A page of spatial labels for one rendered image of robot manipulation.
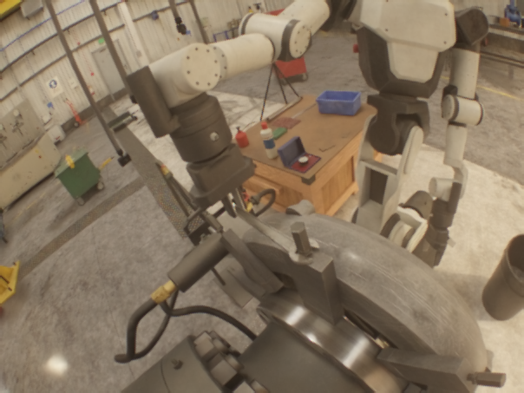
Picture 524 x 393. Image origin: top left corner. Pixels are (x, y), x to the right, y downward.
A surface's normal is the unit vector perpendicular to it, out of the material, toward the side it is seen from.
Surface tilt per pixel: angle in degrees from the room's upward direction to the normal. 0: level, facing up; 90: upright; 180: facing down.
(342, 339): 13
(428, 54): 77
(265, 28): 59
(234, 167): 85
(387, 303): 35
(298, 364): 4
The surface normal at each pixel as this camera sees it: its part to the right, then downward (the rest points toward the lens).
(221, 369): 0.02, -0.56
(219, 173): 0.62, 0.30
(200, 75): 0.79, 0.14
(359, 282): -0.51, -0.26
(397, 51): -0.16, 0.49
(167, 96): -0.53, 0.64
